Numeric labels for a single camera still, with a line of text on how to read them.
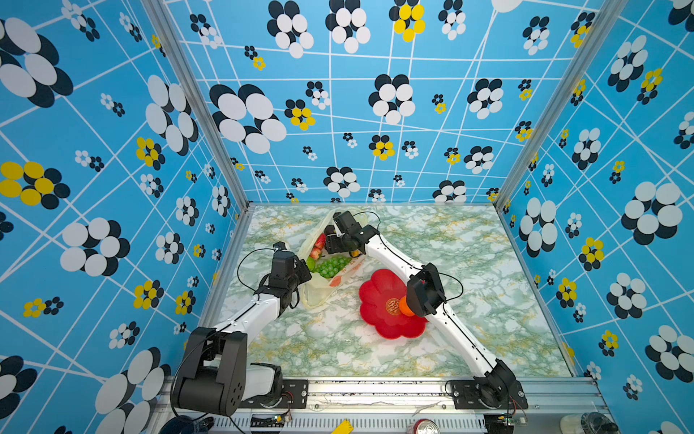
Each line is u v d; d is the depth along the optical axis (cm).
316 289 92
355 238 80
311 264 95
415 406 72
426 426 61
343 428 68
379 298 91
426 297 68
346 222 85
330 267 95
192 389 41
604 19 69
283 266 68
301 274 81
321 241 99
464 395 73
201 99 87
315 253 99
